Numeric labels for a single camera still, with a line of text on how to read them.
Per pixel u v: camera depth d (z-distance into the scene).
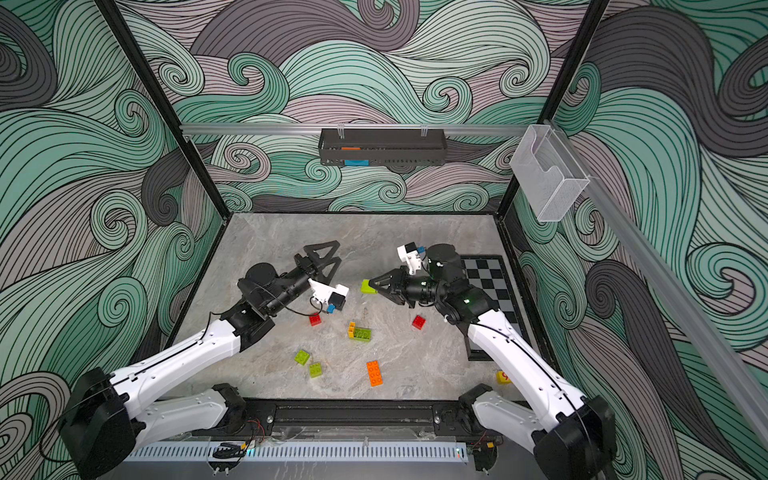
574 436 0.36
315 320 0.90
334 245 0.67
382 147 0.95
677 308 0.51
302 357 0.81
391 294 0.62
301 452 0.70
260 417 0.73
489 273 0.95
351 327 0.84
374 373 0.80
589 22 0.73
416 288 0.61
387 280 0.67
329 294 0.62
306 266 0.62
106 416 0.38
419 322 0.89
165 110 0.89
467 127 0.96
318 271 0.61
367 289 0.68
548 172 0.76
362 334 0.87
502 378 0.78
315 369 0.80
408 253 0.68
